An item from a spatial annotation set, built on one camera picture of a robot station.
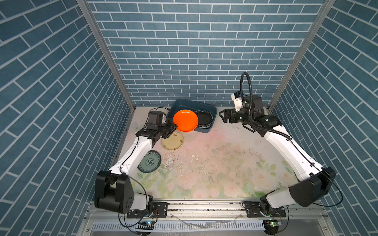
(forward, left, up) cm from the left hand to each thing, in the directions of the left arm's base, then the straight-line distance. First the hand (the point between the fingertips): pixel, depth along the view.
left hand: (182, 125), depth 83 cm
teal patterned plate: (-13, +20, -22) cm, 33 cm away
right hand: (+1, -24, +10) cm, 26 cm away
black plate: (+20, -15, -17) cm, 30 cm away
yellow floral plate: (+2, +7, -21) cm, 22 cm away
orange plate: (+6, -2, -2) cm, 6 cm away
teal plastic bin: (+35, +5, -17) cm, 39 cm away
